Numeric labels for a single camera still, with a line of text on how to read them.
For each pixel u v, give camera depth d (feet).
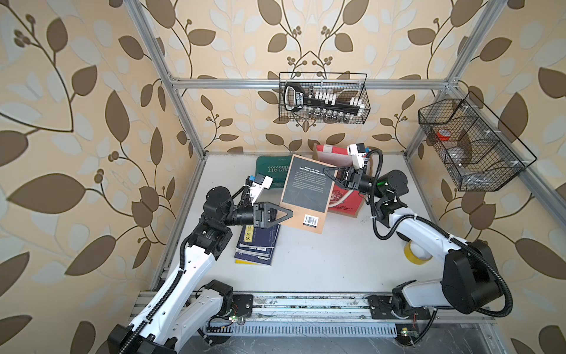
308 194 2.10
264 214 1.75
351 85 2.99
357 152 2.11
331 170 2.11
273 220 1.80
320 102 2.75
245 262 2.72
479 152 2.38
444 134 2.64
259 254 2.71
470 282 1.36
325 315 2.42
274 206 1.79
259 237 2.69
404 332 2.31
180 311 1.35
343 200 2.71
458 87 2.89
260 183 1.92
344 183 2.07
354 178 1.99
